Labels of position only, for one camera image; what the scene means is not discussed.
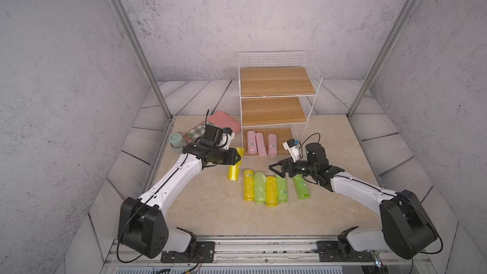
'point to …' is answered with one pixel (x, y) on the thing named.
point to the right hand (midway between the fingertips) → (276, 166)
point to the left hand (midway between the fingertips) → (240, 157)
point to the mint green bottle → (176, 142)
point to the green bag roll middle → (281, 186)
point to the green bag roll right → (302, 188)
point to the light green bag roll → (260, 187)
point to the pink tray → (221, 120)
